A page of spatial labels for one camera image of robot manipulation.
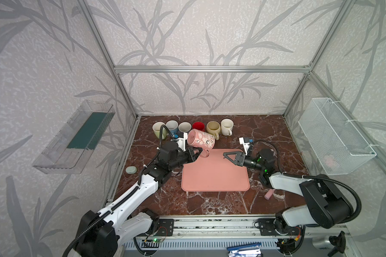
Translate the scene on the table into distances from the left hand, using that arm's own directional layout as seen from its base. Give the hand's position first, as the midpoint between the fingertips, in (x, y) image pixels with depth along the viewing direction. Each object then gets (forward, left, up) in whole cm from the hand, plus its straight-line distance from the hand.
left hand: (203, 151), depth 74 cm
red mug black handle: (+29, +3, -15) cm, 33 cm away
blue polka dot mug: (+29, +20, -16) cm, 39 cm away
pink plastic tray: (-1, -8, -23) cm, 24 cm away
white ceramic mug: (+30, -17, -16) cm, 38 cm away
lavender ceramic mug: (+30, +12, -18) cm, 37 cm away
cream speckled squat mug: (+28, -7, -17) cm, 34 cm away
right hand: (0, -11, -4) cm, 11 cm away
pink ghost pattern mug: (+3, +2, +5) cm, 7 cm away
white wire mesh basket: (-3, -54, +12) cm, 56 cm away
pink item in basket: (-4, -60, -2) cm, 60 cm away
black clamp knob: (-35, -50, -6) cm, 61 cm away
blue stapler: (-36, -22, -22) cm, 48 cm away
